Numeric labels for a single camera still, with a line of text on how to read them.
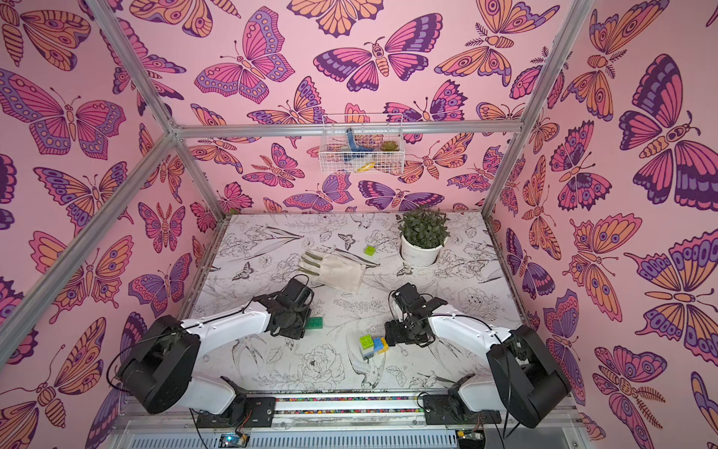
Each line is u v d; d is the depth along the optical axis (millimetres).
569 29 717
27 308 523
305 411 745
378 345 812
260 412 734
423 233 900
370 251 1095
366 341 751
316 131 945
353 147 940
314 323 887
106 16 689
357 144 939
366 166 860
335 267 1028
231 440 711
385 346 816
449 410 724
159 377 427
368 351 774
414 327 627
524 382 417
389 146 926
